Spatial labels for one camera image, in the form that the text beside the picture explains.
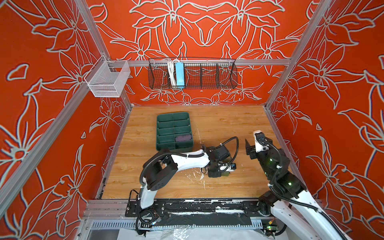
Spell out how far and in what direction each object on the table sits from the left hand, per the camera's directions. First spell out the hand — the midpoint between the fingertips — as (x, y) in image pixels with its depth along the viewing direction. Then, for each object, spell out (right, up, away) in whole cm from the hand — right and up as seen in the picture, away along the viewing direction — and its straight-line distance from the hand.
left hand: (218, 169), depth 84 cm
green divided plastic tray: (-27, +20, +11) cm, 35 cm away
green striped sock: (+2, +1, -8) cm, 9 cm away
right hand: (+14, +21, -13) cm, 29 cm away
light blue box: (-22, +57, +6) cm, 61 cm away
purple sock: (-20, +17, +9) cm, 28 cm away
